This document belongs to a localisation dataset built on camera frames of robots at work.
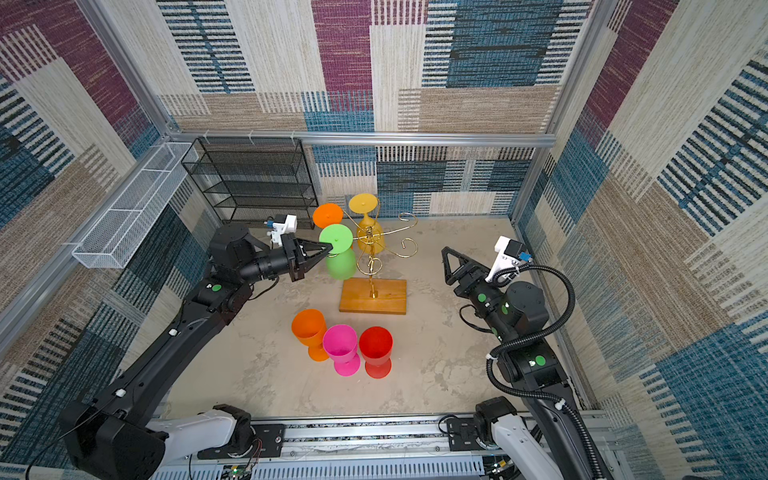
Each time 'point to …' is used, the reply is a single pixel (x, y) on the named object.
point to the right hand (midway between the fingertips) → (448, 259)
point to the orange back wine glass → (325, 214)
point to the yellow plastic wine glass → (370, 237)
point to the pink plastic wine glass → (340, 343)
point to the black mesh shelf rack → (253, 179)
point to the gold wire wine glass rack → (376, 294)
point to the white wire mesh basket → (113, 240)
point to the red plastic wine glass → (376, 345)
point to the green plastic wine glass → (341, 261)
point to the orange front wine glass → (309, 325)
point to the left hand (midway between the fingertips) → (332, 244)
